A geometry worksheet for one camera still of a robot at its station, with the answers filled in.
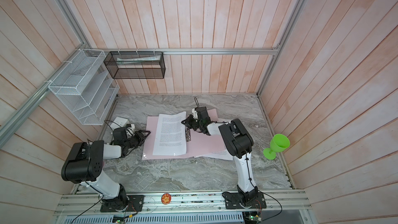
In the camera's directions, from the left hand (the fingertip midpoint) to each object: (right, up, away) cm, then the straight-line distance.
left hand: (150, 135), depth 95 cm
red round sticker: (+14, -28, -20) cm, 37 cm away
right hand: (+19, +8, +3) cm, 21 cm away
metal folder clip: (+24, 0, +2) cm, 24 cm away
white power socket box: (-22, +8, +6) cm, 25 cm away
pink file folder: (+31, -4, -4) cm, 32 cm away
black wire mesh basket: (-13, +47, +11) cm, 50 cm away
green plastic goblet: (+71, -1, -17) cm, 73 cm away
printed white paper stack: (+42, -11, -6) cm, 44 cm away
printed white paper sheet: (+13, -2, +1) cm, 13 cm away
